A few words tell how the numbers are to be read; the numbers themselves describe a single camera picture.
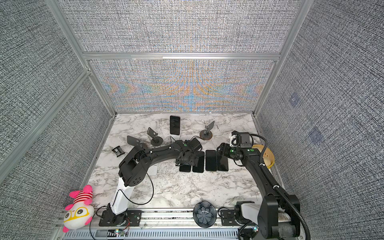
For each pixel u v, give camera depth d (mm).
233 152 703
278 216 395
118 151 964
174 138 1089
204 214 736
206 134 1042
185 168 897
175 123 977
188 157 700
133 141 939
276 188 430
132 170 522
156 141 1023
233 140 757
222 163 1958
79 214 688
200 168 915
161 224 731
